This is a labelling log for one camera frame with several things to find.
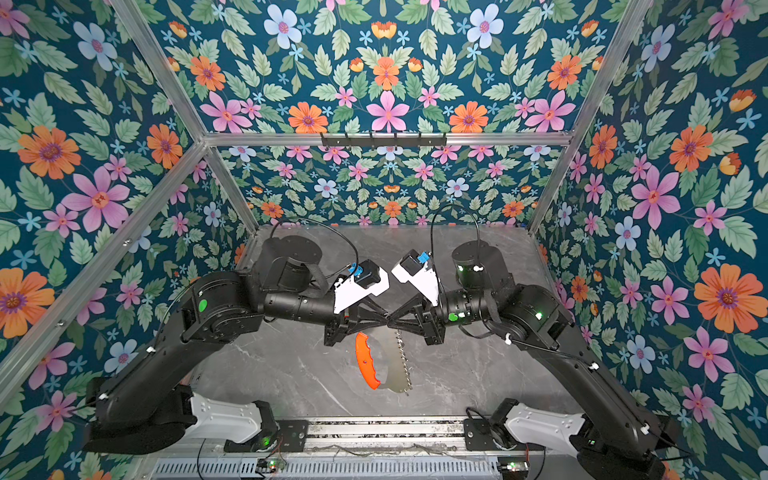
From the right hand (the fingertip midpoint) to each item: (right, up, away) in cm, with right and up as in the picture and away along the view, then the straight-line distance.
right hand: (392, 317), depth 52 cm
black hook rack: (-4, +47, +41) cm, 62 cm away
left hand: (-1, +1, -4) cm, 4 cm away
